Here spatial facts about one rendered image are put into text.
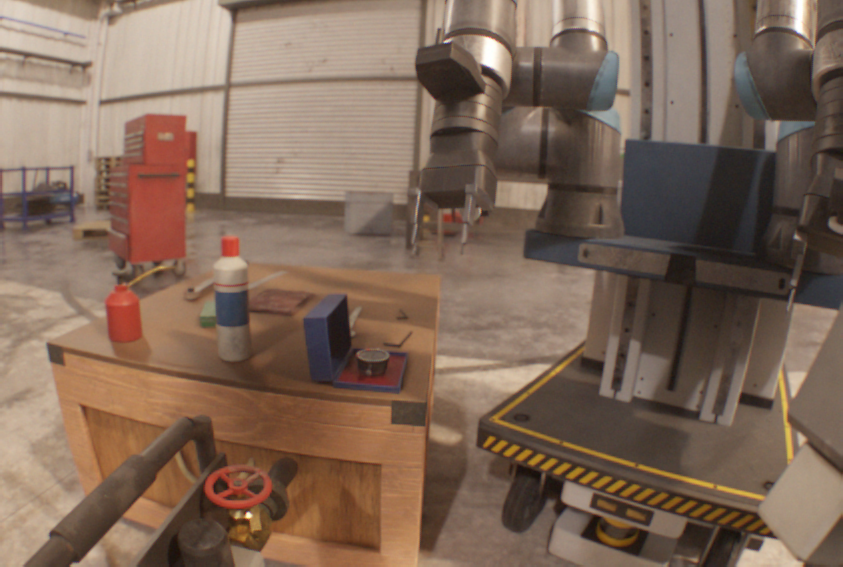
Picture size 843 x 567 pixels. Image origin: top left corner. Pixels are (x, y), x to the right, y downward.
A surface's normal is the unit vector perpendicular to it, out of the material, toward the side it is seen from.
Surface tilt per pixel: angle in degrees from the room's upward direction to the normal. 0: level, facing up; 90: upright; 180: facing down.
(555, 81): 108
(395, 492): 90
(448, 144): 75
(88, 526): 52
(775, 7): 69
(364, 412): 90
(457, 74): 155
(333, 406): 90
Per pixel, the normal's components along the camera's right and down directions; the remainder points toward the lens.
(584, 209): -0.25, -0.21
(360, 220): 0.34, 0.16
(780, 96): -0.76, 0.57
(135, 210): 0.76, 0.14
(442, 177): -0.47, -0.29
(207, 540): 0.05, -0.99
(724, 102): -0.62, 0.09
